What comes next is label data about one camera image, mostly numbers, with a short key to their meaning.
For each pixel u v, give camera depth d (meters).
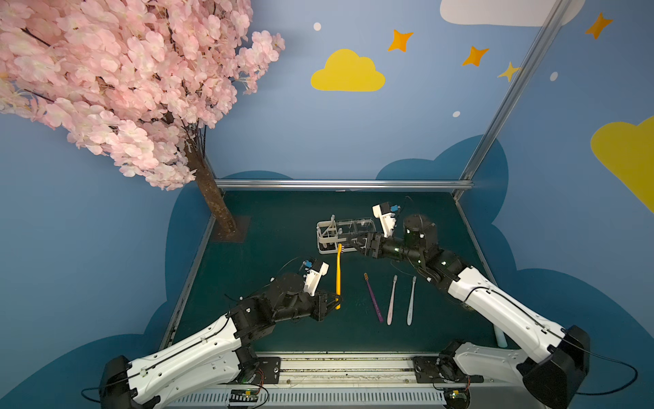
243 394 0.72
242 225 1.08
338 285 0.69
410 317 0.85
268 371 0.74
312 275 0.64
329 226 0.96
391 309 0.86
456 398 0.73
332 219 0.89
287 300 0.52
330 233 0.95
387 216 0.65
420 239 0.54
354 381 0.73
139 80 0.44
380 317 0.85
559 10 0.69
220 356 0.61
